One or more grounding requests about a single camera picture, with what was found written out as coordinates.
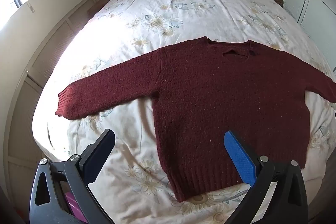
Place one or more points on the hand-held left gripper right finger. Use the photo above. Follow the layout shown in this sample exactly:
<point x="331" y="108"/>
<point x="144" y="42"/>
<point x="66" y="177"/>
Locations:
<point x="240" y="158"/>

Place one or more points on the bed with floral duvet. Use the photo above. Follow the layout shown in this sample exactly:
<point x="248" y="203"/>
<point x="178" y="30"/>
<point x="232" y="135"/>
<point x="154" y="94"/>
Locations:
<point x="183" y="3"/>

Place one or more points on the beige slatted wall cabinet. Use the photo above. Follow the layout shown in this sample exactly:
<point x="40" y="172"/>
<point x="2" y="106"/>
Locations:
<point x="29" y="108"/>

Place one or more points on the dark red knit sweater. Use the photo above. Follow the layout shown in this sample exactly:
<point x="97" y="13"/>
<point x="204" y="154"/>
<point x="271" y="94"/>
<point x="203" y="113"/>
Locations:
<point x="210" y="98"/>

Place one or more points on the white wardrobe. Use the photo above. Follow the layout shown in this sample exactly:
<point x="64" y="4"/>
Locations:
<point x="315" y="3"/>

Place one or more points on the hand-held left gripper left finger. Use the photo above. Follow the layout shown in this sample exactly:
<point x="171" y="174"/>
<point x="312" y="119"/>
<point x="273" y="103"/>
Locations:
<point x="102" y="153"/>

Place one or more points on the purple plastic object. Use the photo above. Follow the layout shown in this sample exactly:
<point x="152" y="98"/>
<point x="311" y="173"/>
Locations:
<point x="73" y="205"/>

